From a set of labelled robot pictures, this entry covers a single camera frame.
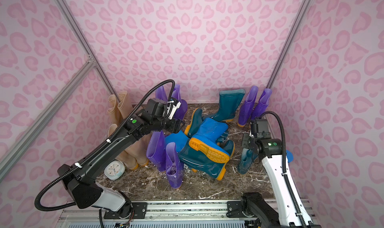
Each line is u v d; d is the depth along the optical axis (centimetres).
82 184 40
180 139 93
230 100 90
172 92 59
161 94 96
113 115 83
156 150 66
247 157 65
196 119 103
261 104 84
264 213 51
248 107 89
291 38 83
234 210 73
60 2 71
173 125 63
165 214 72
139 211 73
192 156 88
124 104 85
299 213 37
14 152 52
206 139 82
